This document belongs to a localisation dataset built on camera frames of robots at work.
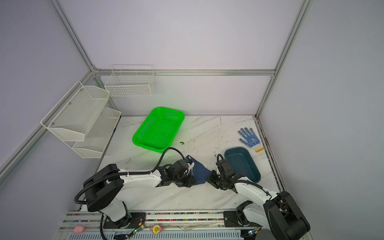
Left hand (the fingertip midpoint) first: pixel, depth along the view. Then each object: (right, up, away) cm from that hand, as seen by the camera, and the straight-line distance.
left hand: (194, 183), depth 83 cm
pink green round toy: (-17, -15, -16) cm, 28 cm away
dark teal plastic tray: (+30, +10, +13) cm, 34 cm away
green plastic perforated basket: (-28, +29, +28) cm, 49 cm away
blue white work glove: (+42, +22, +21) cm, 52 cm away
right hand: (+6, +1, +2) cm, 7 cm away
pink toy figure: (-55, -18, -13) cm, 59 cm away
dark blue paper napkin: (+4, +3, +7) cm, 9 cm away
